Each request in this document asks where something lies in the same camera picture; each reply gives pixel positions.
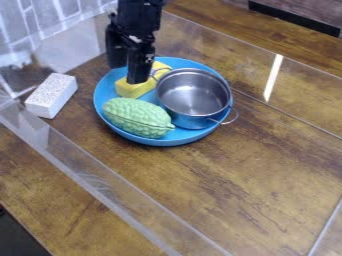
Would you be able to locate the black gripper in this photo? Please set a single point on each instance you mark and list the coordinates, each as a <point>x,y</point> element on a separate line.
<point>132,24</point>

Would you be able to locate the yellow butter block toy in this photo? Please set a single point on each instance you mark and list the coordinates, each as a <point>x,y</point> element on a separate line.
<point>135,90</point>

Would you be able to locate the small steel pot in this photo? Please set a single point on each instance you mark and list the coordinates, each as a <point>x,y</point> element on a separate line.
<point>196,98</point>

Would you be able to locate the blue round tray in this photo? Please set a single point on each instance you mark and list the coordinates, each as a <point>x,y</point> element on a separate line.
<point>173,138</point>

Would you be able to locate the green bumpy gourd toy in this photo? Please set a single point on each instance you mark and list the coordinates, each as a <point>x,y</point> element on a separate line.
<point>137,117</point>

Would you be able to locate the white speckled block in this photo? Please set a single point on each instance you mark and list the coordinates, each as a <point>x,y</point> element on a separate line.
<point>51,95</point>

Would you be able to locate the dark baseboard strip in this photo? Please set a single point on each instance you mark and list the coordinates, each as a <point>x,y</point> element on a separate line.
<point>295,19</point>

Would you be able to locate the clear acrylic enclosure wall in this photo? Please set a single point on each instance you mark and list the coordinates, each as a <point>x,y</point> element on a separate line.
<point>252,191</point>

